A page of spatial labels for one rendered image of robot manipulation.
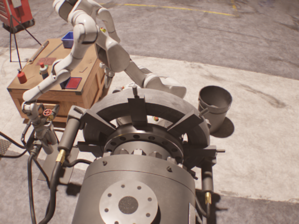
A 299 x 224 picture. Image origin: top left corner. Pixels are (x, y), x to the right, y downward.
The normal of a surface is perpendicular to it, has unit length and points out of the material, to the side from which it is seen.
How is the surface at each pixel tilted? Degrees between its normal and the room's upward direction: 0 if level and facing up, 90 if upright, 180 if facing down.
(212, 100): 87
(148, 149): 12
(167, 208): 29
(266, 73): 0
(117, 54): 90
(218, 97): 87
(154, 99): 33
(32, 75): 0
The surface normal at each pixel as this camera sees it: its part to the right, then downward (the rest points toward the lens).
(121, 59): 0.62, 0.55
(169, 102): 0.22, -0.16
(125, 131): -0.39, -0.68
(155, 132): 0.28, -0.66
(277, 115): 0.00, -0.70
